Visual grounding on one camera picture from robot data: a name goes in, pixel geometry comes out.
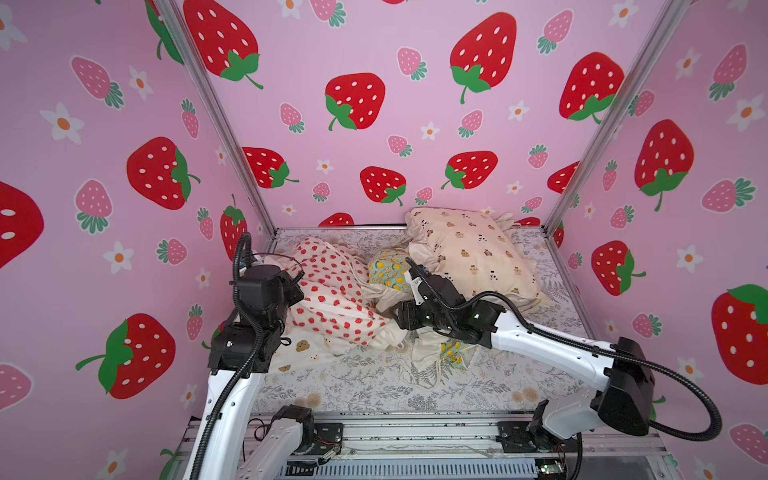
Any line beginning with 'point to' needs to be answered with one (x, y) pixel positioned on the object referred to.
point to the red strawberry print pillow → (332, 299)
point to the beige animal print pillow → (477, 253)
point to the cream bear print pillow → (306, 349)
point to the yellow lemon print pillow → (388, 268)
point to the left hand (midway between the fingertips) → (286, 276)
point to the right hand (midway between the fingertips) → (392, 314)
